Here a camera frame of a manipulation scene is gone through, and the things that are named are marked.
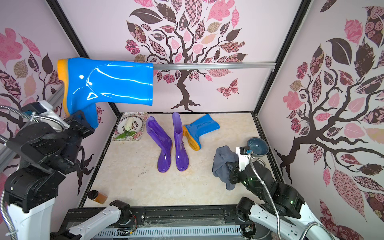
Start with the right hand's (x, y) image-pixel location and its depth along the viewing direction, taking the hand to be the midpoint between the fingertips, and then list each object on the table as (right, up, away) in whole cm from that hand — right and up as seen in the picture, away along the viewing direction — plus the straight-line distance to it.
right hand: (227, 162), depth 63 cm
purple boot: (-22, -1, +27) cm, 35 cm away
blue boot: (-16, +12, +40) cm, 45 cm away
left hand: (-52, +19, -13) cm, 57 cm away
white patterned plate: (-59, +16, +48) cm, 78 cm away
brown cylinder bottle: (-63, -19, +10) cm, 66 cm away
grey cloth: (-1, +4, -1) cm, 4 cm away
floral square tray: (-70, +8, +41) cm, 81 cm away
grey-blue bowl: (+30, +1, +37) cm, 47 cm away
